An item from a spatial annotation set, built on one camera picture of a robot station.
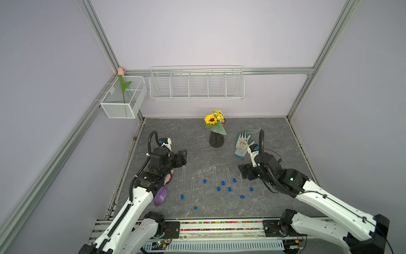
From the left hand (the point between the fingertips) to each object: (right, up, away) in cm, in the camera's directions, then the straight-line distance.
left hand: (181, 153), depth 78 cm
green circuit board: (-10, -42, -5) cm, 43 cm away
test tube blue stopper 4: (+22, -18, +11) cm, 31 cm away
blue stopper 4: (+19, -21, +9) cm, 30 cm away
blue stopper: (0, -24, +7) cm, 25 cm away
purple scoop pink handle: (-11, -22, +6) cm, 25 cm away
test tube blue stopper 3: (+17, -15, +13) cm, 26 cm away
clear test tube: (+26, -15, +13) cm, 33 cm away
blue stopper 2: (+7, -28, +3) cm, 29 cm away
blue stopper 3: (+12, -18, +12) cm, 24 cm away
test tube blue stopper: (+5, -21, +8) cm, 23 cm away
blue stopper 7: (+38, -21, +9) cm, 44 cm away
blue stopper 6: (+29, -17, +12) cm, 35 cm away
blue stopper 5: (+22, -18, +11) cm, 31 cm away
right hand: (+32, -4, -3) cm, 32 cm away
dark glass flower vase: (+18, +6, +22) cm, 29 cm away
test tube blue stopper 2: (+9, -14, +14) cm, 21 cm away
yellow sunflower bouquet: (+18, +16, +9) cm, 25 cm away
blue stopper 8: (+32, -24, +5) cm, 40 cm away
